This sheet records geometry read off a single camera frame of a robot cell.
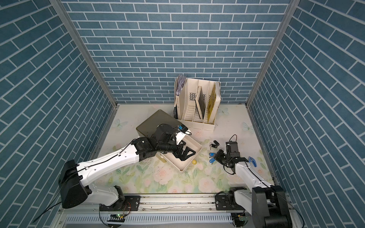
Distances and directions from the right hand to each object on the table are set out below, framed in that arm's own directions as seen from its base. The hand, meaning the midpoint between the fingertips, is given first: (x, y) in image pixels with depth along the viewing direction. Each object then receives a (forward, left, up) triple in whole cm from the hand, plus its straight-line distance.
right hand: (216, 155), depth 89 cm
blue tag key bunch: (-3, +2, -1) cm, 4 cm away
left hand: (-8, +15, +20) cm, 26 cm away
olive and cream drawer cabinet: (+6, +42, +18) cm, 46 cm away
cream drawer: (-10, +23, +5) cm, 25 cm away
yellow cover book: (+26, +4, +21) cm, 34 cm away
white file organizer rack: (+42, +18, +2) cm, 46 cm away
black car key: (+8, +1, -2) cm, 8 cm away
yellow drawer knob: (-9, +14, +8) cm, 18 cm away
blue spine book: (+35, +27, +29) cm, 53 cm away
